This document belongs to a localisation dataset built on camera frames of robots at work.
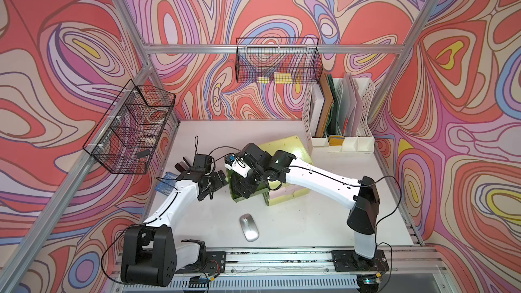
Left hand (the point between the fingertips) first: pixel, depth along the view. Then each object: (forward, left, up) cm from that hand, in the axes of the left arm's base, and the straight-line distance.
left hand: (219, 184), depth 87 cm
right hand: (-6, -12, +9) cm, 16 cm away
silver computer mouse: (-16, -13, -5) cm, 22 cm away
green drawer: (-2, -6, +11) cm, 13 cm away
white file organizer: (+28, -59, +24) cm, 70 cm away
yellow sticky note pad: (+39, -28, +28) cm, 56 cm away
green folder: (+25, -52, +9) cm, 59 cm away
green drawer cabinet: (-7, -25, +8) cm, 28 cm away
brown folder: (+25, -47, +25) cm, 59 cm away
